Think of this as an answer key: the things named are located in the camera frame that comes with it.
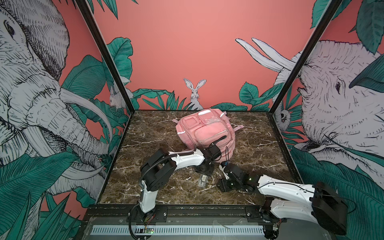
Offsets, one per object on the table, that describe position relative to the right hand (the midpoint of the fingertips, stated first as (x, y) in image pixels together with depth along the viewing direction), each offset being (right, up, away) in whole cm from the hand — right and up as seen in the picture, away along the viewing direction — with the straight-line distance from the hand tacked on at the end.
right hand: (219, 183), depth 81 cm
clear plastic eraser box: (-9, +1, +3) cm, 9 cm away
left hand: (-5, +5, +6) cm, 9 cm away
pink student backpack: (-10, +30, +17) cm, 36 cm away
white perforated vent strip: (-47, -18, -11) cm, 51 cm away
